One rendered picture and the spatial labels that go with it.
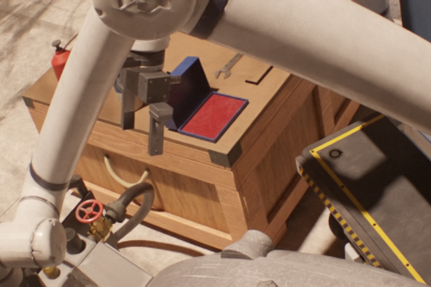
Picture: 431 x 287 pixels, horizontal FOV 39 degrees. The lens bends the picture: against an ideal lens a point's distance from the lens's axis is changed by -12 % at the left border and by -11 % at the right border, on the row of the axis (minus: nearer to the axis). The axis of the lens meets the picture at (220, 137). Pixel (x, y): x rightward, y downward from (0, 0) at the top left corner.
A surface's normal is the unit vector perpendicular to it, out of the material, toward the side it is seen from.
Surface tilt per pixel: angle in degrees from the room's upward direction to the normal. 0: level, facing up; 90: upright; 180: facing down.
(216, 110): 0
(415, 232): 0
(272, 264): 15
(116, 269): 22
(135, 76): 67
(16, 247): 50
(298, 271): 10
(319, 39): 71
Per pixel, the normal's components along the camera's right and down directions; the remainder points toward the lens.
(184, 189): -0.53, 0.64
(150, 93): 0.51, 0.37
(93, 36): -0.46, 0.41
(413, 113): -0.11, 0.78
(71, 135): 0.15, 0.71
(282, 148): 0.83, 0.22
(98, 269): 0.12, -0.60
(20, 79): -0.21, -0.74
